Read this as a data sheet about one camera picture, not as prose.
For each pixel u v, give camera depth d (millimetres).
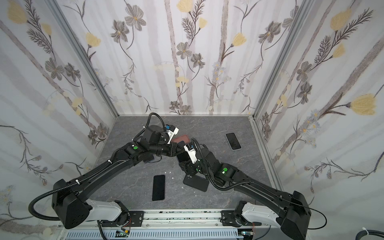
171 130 673
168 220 747
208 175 546
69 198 388
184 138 1082
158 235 702
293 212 391
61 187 410
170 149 638
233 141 1051
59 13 694
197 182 866
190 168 639
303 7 688
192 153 649
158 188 838
